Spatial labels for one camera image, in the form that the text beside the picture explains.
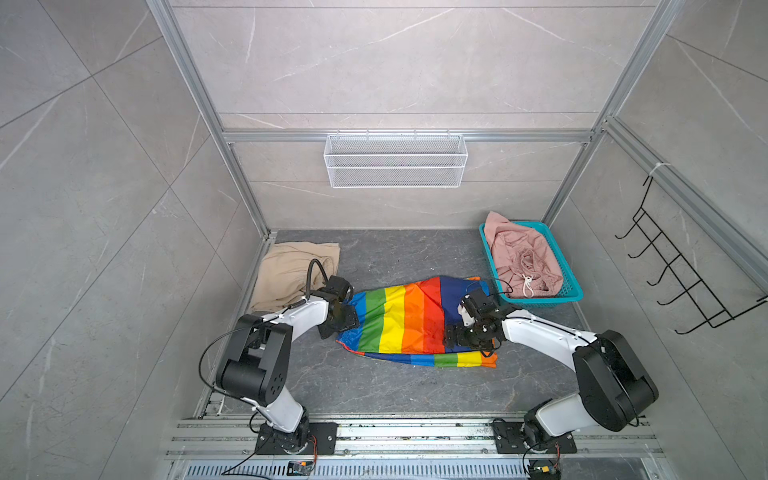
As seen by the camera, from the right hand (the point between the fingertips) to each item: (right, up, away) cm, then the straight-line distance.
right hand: (456, 339), depth 89 cm
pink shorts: (+28, +24, +15) cm, 39 cm away
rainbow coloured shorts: (-15, +5, +3) cm, 16 cm away
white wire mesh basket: (-18, +59, +11) cm, 63 cm away
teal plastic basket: (+38, +15, +5) cm, 41 cm away
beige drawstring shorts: (-56, +20, +17) cm, 63 cm away
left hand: (-34, +5, +4) cm, 35 cm away
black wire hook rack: (+48, +17, -25) cm, 57 cm away
